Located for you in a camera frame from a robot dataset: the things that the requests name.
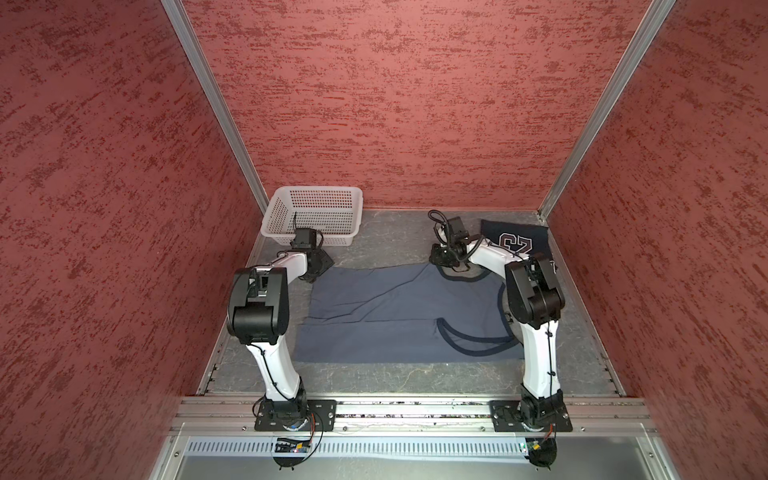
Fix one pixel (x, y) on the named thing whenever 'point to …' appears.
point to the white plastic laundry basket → (335, 211)
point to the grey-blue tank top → (402, 314)
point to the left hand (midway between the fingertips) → (326, 269)
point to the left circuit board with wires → (289, 453)
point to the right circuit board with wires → (541, 452)
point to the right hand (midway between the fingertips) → (430, 263)
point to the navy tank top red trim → (525, 239)
